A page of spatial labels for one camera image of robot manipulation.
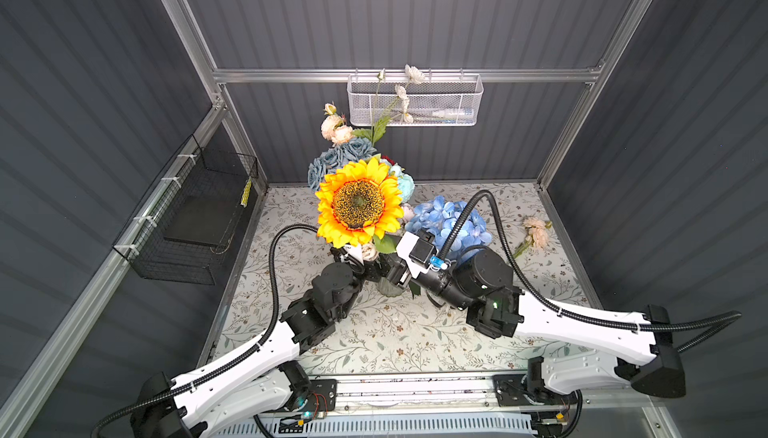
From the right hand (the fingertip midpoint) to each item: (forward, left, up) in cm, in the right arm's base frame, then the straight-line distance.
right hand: (374, 232), depth 49 cm
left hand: (+11, +2, -19) cm, 22 cm away
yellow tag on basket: (+28, +39, -19) cm, 51 cm away
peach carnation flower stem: (+29, -50, -43) cm, 72 cm away
